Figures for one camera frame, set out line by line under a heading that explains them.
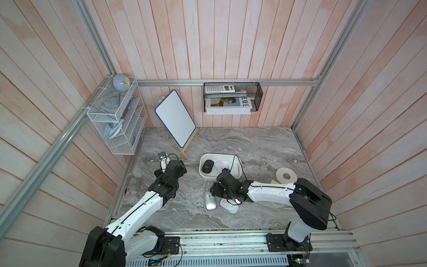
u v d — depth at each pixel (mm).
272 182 932
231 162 1052
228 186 675
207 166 974
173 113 990
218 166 990
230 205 731
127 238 422
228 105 936
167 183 624
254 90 981
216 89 903
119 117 739
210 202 861
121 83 798
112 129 811
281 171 981
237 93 900
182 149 981
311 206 451
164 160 702
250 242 762
